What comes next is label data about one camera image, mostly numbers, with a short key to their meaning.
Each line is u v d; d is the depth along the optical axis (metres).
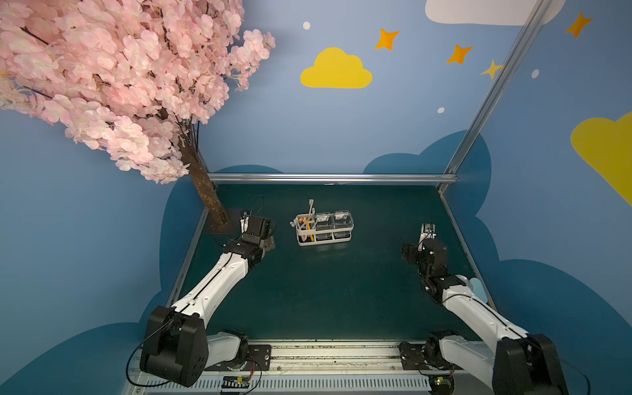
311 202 0.95
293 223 0.87
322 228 0.96
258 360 0.74
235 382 0.73
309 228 0.93
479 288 0.89
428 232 0.75
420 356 0.75
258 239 0.65
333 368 0.73
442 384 0.73
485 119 0.95
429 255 0.65
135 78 0.44
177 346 0.40
